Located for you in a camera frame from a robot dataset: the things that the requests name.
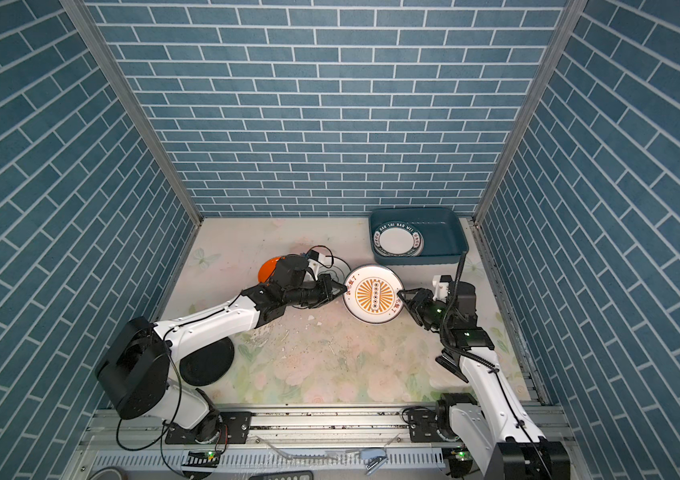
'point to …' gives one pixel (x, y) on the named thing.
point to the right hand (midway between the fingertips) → (397, 293)
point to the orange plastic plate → (266, 269)
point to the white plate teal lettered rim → (398, 239)
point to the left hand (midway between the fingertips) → (349, 290)
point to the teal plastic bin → (444, 230)
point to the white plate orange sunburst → (372, 295)
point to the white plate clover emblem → (338, 270)
